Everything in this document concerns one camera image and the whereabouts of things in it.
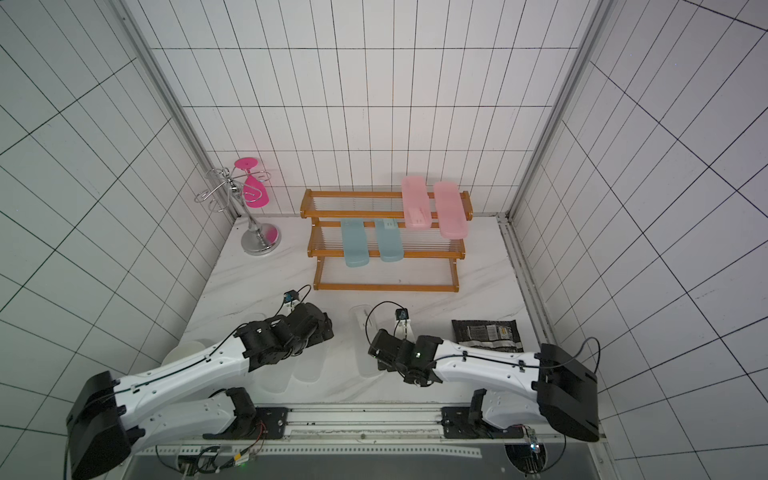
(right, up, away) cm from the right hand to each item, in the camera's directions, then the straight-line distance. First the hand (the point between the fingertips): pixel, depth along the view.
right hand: (388, 356), depth 80 cm
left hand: (-21, +6, 0) cm, 22 cm away
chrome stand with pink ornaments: (-49, +32, +31) cm, 66 cm away
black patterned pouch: (+33, +4, +6) cm, 33 cm away
